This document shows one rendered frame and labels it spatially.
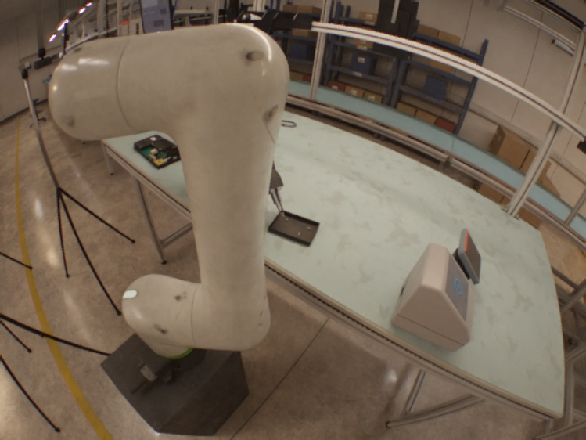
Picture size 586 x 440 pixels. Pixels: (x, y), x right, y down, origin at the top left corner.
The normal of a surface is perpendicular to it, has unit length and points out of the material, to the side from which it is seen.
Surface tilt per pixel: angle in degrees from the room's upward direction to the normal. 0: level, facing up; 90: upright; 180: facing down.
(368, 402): 0
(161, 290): 4
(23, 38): 90
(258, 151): 91
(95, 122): 115
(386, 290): 0
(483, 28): 90
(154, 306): 11
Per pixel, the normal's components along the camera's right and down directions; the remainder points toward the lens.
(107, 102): 0.15, 0.74
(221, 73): 0.14, 0.40
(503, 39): -0.57, 0.49
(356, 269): 0.11, -0.74
